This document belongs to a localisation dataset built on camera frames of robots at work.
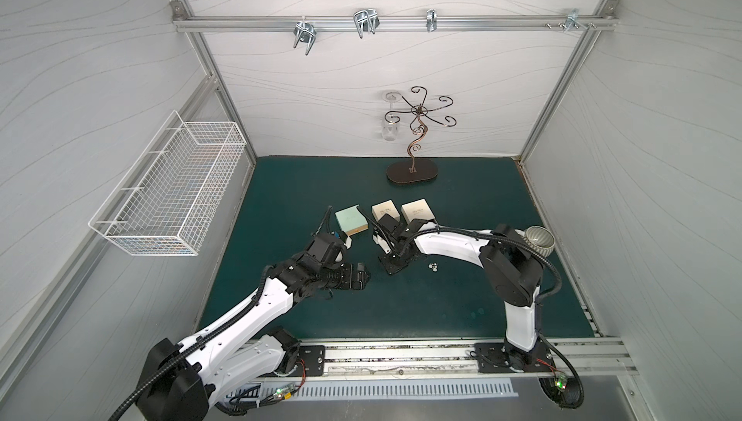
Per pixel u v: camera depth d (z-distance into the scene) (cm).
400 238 68
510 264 50
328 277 65
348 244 76
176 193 70
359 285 69
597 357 75
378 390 70
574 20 77
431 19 78
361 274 70
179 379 38
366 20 76
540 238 94
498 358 73
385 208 101
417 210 101
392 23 78
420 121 96
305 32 79
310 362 73
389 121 88
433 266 91
